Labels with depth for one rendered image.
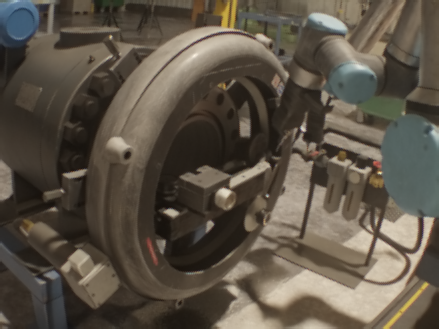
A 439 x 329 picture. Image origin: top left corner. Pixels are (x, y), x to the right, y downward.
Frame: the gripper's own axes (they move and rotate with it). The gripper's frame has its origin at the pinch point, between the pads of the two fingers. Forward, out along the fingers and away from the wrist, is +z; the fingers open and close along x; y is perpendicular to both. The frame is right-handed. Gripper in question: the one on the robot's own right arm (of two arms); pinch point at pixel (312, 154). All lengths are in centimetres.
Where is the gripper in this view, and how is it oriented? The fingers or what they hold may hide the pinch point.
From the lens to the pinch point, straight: 185.4
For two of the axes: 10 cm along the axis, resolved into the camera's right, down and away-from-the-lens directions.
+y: -6.2, 2.4, -7.5
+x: 7.8, 3.1, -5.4
